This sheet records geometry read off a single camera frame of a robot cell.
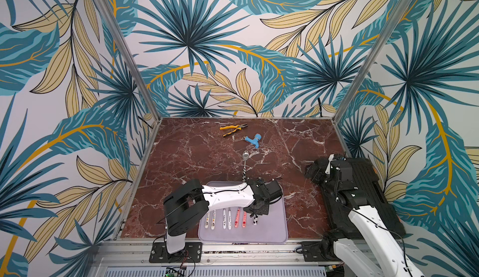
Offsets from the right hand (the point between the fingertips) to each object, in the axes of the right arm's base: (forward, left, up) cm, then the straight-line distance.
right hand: (314, 170), depth 81 cm
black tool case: (-6, -24, -8) cm, 26 cm away
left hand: (-13, +25, -12) cm, 30 cm away
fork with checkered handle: (-16, +26, -12) cm, 33 cm away
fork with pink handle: (-16, +31, -13) cm, 37 cm away
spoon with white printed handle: (-17, +45, -13) cm, 50 cm away
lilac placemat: (-20, +20, -14) cm, 31 cm away
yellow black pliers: (+37, +32, -12) cm, 51 cm away
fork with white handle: (-17, +40, -13) cm, 45 cm away
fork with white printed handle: (-17, +47, -13) cm, 52 cm away
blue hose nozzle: (+26, +23, -12) cm, 37 cm away
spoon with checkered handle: (+17, +29, -12) cm, 36 cm away
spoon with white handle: (-16, +37, -13) cm, 42 cm away
